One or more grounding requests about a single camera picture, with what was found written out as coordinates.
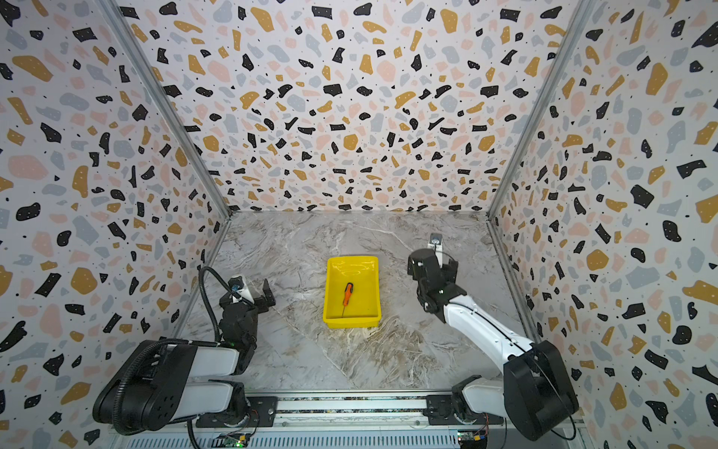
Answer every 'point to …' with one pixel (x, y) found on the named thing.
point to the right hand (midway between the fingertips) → (432, 258)
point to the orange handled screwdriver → (347, 296)
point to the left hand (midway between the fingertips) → (253, 284)
